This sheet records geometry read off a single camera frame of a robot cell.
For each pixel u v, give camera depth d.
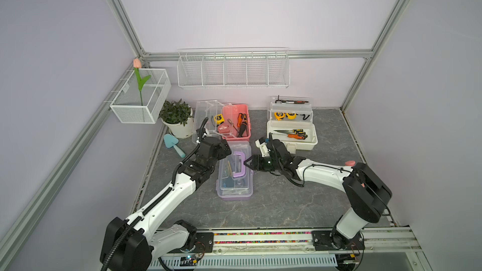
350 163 0.83
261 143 0.80
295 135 1.05
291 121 1.05
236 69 0.99
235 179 0.81
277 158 0.68
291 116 1.06
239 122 1.12
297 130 1.08
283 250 0.73
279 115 1.05
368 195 0.46
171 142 1.06
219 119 1.04
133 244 0.38
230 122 1.13
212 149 0.61
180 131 0.98
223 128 1.00
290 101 1.08
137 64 0.85
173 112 0.94
